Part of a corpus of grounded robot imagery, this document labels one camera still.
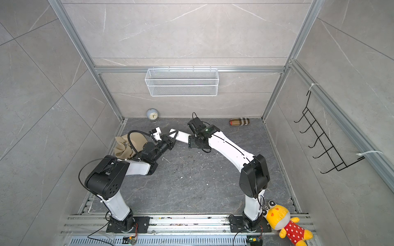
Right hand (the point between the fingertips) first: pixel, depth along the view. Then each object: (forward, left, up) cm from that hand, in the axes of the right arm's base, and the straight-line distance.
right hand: (195, 142), depth 86 cm
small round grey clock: (+33, +33, -9) cm, 48 cm away
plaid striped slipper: (+28, -33, -13) cm, 45 cm away
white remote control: (+1, +8, +5) cm, 9 cm away
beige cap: (+4, +48, -11) cm, 49 cm away
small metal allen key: (-2, +20, -15) cm, 25 cm away
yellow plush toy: (-37, -38, -8) cm, 54 cm away
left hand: (+3, +8, +8) cm, 12 cm away
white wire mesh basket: (+39, +10, +15) cm, 43 cm away
